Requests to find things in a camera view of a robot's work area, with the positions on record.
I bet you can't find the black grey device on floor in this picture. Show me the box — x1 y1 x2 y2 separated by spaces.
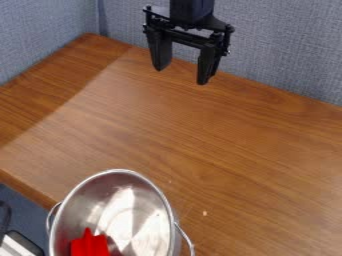
0 230 44 256

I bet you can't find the black cable at left edge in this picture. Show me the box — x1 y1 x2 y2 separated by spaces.
0 199 13 239

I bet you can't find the red plastic block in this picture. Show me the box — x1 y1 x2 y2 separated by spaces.
71 228 110 256

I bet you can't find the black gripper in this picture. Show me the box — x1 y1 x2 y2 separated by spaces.
143 0 235 85

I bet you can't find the metal pot with handles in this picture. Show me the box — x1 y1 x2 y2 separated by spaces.
46 169 196 256

